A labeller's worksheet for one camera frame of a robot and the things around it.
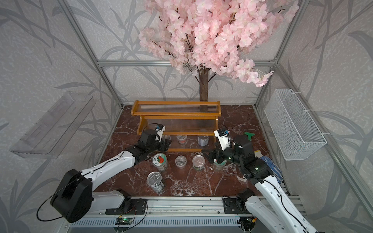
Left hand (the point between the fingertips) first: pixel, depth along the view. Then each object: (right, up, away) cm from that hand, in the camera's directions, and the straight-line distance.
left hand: (167, 139), depth 87 cm
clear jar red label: (+31, -15, -4) cm, 35 cm away
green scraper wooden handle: (+55, +1, +15) cm, 57 cm away
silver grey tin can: (+22, -1, +3) cm, 22 cm away
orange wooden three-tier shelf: (+13, +8, +22) cm, 26 cm away
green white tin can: (-4, -18, -15) cm, 23 cm away
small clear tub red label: (-1, +2, 0) cm, 2 cm away
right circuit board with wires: (+44, -41, -13) cm, 61 cm away
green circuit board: (-18, -37, -16) cm, 45 cm away
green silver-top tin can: (+19, -13, -3) cm, 23 cm away
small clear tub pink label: (+8, -13, -2) cm, 15 cm away
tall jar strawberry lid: (-3, -11, -5) cm, 13 cm away
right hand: (+24, 0, -17) cm, 29 cm away
